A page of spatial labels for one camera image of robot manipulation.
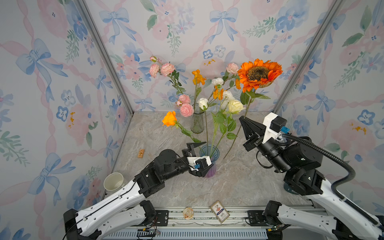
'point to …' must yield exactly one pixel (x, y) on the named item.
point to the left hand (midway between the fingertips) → (207, 150)
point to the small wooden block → (140, 153)
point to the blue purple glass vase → (213, 152)
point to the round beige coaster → (188, 213)
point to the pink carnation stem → (186, 109)
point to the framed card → (220, 211)
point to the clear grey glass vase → (197, 122)
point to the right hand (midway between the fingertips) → (243, 116)
